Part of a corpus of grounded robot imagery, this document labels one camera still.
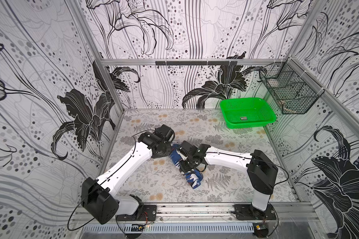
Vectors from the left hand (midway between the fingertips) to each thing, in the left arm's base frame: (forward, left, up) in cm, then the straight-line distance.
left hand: (166, 155), depth 78 cm
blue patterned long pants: (-9, -15, -6) cm, 19 cm away
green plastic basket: (+44, -52, -12) cm, 70 cm away
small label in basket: (+40, -55, -13) cm, 69 cm away
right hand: (-2, -9, -10) cm, 14 cm away
